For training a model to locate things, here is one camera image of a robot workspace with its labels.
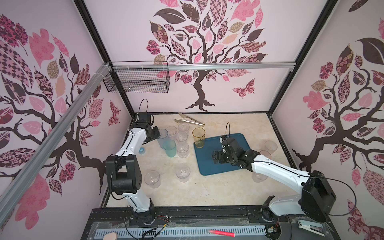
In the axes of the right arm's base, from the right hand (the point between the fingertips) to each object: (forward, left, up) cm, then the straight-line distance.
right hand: (218, 152), depth 84 cm
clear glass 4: (+9, +22, -10) cm, 26 cm away
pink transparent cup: (+2, -31, -6) cm, 31 cm away
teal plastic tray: (-3, +8, -10) cm, 13 cm away
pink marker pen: (-37, +1, -10) cm, 39 cm away
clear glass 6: (-11, +39, -10) cm, 41 cm away
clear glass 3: (+18, +23, -9) cm, 30 cm away
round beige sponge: (-38, +54, -11) cm, 66 cm away
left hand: (+11, +38, +1) cm, 39 cm away
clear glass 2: (+26, +22, -8) cm, 35 cm away
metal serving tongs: (+31, +13, -9) cm, 35 cm away
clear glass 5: (-8, +21, -10) cm, 25 cm away
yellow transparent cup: (+16, +11, -3) cm, 20 cm away
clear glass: (+20, +30, -6) cm, 36 cm away
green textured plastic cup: (+10, +30, -9) cm, 33 cm away
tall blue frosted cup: (+15, +34, -1) cm, 37 cm away
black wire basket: (+44, +49, +23) cm, 70 cm away
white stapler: (-35, -43, -10) cm, 56 cm away
